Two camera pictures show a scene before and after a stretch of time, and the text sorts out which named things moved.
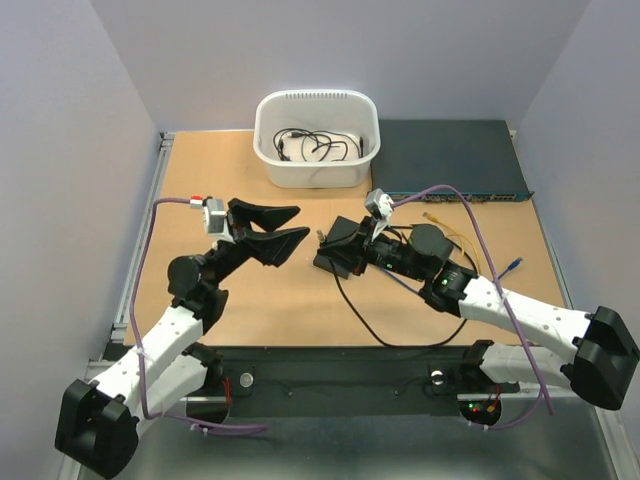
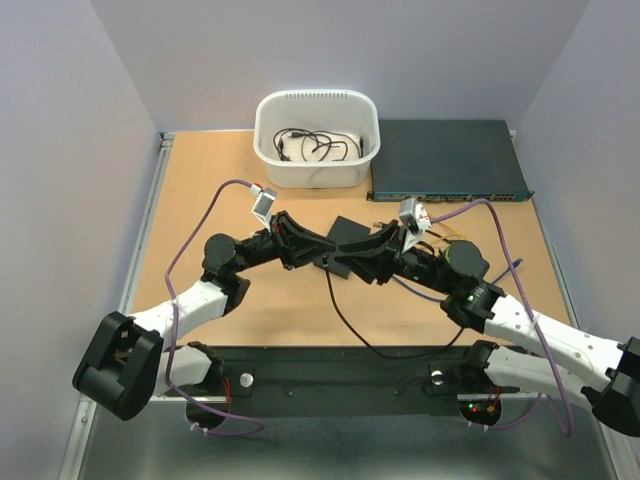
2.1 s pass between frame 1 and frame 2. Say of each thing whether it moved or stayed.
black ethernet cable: moved
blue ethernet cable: stayed
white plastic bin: stayed
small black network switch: stayed
